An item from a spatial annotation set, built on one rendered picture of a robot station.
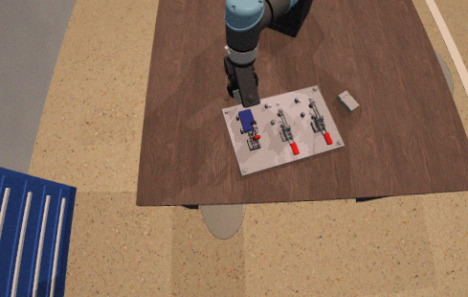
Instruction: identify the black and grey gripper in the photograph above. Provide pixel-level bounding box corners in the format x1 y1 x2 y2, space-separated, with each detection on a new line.
224 57 258 103

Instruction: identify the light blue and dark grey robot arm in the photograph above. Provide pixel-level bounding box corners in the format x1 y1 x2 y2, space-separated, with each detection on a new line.
224 0 299 108

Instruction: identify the black toggle clamp with red handle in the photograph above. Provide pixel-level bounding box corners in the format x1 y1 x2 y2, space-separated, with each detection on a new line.
308 100 332 145

